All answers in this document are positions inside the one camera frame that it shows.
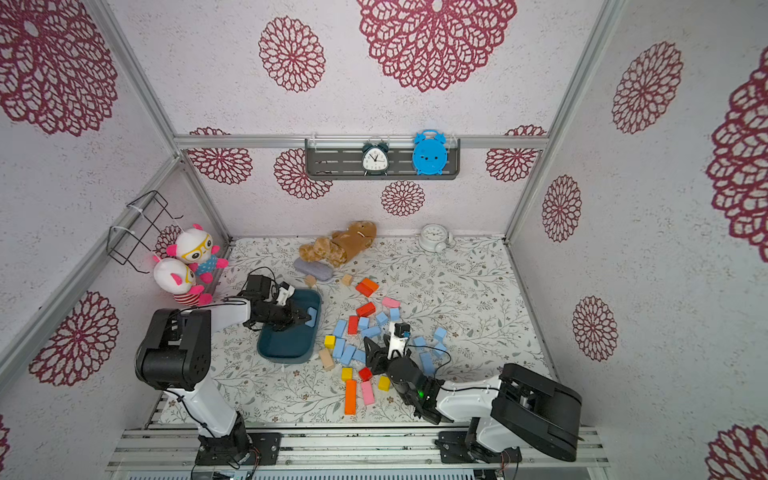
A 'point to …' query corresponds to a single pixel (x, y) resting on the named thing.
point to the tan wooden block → (327, 359)
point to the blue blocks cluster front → (347, 352)
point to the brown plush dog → (342, 245)
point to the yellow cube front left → (347, 374)
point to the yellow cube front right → (384, 383)
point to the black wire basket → (142, 223)
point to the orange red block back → (367, 287)
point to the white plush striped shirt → (179, 279)
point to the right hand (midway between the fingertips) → (370, 338)
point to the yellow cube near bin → (330, 341)
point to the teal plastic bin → (295, 344)
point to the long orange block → (350, 397)
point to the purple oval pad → (320, 270)
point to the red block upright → (353, 325)
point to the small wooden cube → (346, 279)
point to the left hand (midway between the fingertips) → (309, 318)
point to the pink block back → (391, 303)
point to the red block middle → (366, 310)
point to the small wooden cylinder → (310, 280)
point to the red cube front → (365, 374)
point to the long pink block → (368, 393)
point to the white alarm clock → (435, 237)
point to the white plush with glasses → (195, 247)
